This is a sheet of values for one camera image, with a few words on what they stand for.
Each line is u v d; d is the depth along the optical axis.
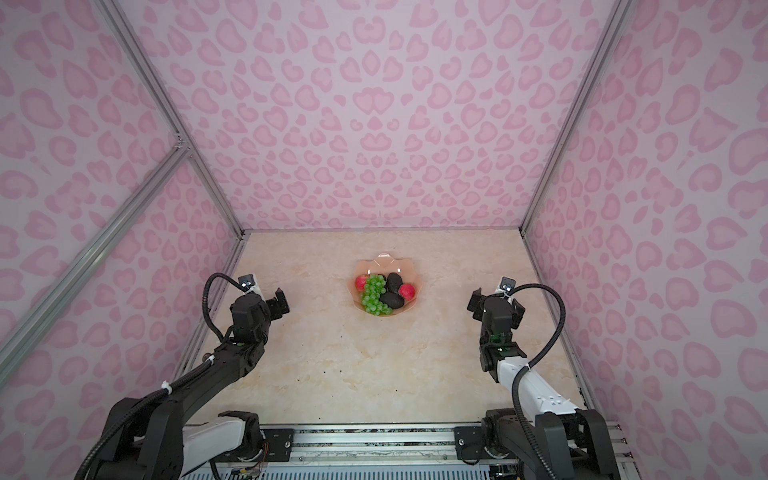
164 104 0.84
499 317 0.65
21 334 0.51
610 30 0.72
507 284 0.73
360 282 0.97
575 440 0.44
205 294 0.60
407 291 0.93
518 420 0.42
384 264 1.05
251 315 0.66
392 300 0.94
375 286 0.93
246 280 0.74
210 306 1.04
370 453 0.72
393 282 0.98
